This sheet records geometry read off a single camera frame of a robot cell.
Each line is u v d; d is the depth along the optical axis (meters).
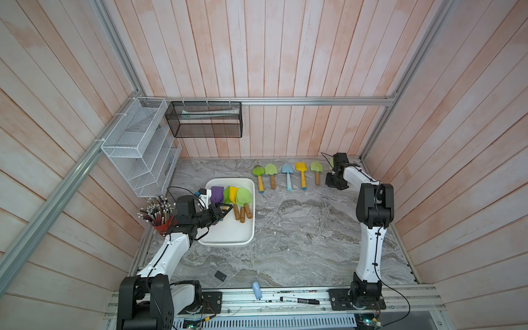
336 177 0.88
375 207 0.61
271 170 1.15
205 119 1.04
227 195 1.01
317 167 1.15
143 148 0.68
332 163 0.92
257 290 0.75
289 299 0.73
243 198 1.03
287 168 1.14
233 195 1.01
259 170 1.13
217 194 1.04
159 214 0.78
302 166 1.15
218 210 0.74
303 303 0.73
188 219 0.66
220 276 0.80
